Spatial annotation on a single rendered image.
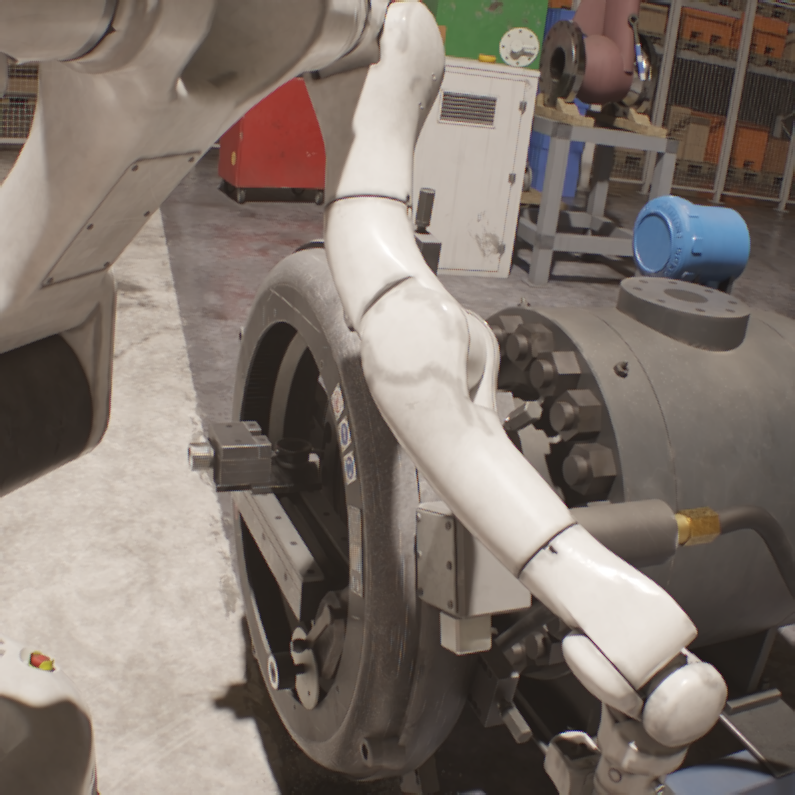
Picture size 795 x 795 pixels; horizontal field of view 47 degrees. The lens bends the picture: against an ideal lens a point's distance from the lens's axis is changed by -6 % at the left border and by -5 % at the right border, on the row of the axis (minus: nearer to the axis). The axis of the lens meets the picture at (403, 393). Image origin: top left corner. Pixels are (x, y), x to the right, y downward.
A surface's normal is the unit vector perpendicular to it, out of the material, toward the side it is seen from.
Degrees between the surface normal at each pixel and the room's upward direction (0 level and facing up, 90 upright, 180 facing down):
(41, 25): 117
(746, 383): 33
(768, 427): 48
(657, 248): 90
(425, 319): 58
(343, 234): 71
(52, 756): 43
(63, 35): 128
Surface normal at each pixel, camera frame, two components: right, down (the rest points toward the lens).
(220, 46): 0.22, -0.40
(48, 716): 0.66, -0.73
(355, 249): -0.36, -0.11
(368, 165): 0.04, -0.17
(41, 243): -0.17, 0.53
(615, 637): -0.25, -0.34
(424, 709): 0.34, 0.50
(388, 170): 0.47, -0.14
